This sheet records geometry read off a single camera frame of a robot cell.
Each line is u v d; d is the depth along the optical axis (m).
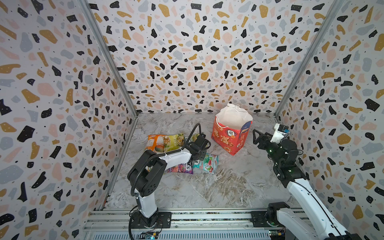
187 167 0.90
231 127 0.80
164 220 0.73
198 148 0.73
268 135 0.66
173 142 0.98
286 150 0.55
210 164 0.91
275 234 0.72
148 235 0.70
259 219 0.74
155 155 0.51
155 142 1.00
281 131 0.64
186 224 0.73
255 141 0.70
